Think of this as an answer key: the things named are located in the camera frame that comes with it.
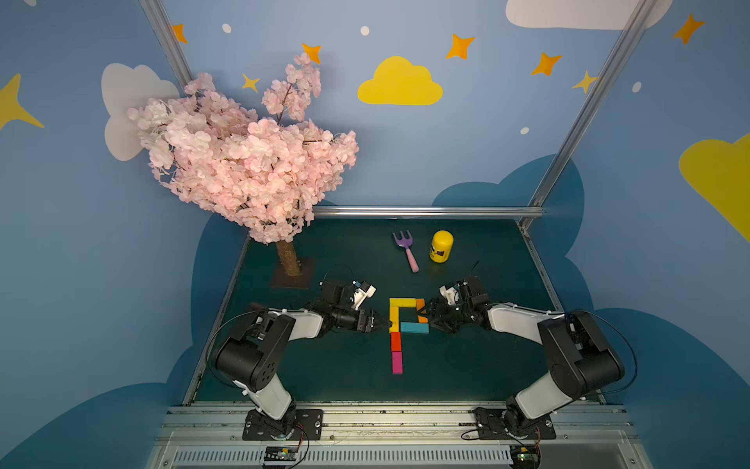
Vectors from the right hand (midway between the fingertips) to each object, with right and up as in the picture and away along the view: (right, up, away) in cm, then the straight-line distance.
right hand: (427, 314), depth 91 cm
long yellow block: (-10, -2, +2) cm, 11 cm away
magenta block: (-10, -13, -7) cm, 18 cm away
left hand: (-13, -1, -5) cm, 14 cm away
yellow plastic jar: (+7, +22, +12) cm, 27 cm away
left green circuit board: (-40, -30, -20) cm, 54 cm away
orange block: (-2, +3, +5) cm, 5 cm away
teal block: (-4, -4, -1) cm, 6 cm away
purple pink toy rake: (-5, +23, +23) cm, 34 cm away
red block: (-10, -7, -4) cm, 13 cm away
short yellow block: (-7, +3, +5) cm, 9 cm away
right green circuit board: (+22, -32, -18) cm, 43 cm away
